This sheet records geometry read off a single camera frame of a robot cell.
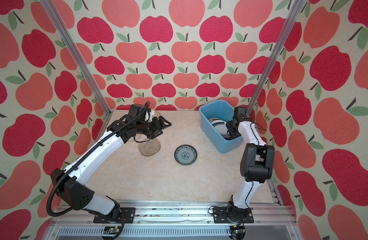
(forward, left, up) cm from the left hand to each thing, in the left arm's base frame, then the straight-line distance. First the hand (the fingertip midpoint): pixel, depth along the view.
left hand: (170, 128), depth 74 cm
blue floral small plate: (+1, -8, -29) cm, 30 cm away
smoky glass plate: (+7, +17, -30) cm, 35 cm away
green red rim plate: (+22, -33, -23) cm, 46 cm away
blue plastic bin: (+32, -36, -17) cm, 51 cm away
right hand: (+13, -38, -16) cm, 44 cm away
